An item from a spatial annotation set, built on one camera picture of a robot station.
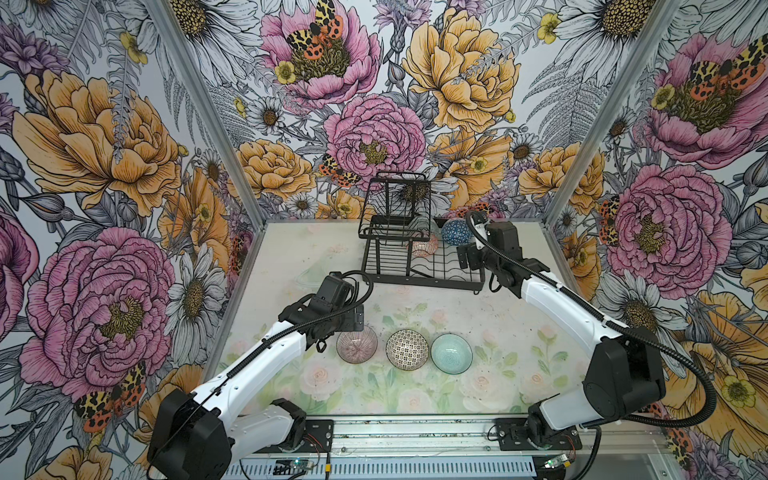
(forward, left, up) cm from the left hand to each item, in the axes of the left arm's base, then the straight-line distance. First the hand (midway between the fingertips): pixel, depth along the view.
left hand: (342, 324), depth 83 cm
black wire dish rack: (+21, -18, +9) cm, 29 cm away
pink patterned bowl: (-3, -4, -9) cm, 10 cm away
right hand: (+17, -38, +9) cm, 43 cm away
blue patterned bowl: (+41, -39, -7) cm, 57 cm away
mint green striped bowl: (-5, -30, -9) cm, 32 cm away
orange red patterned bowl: (+34, -26, -9) cm, 44 cm away
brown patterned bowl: (-4, -18, -9) cm, 20 cm away
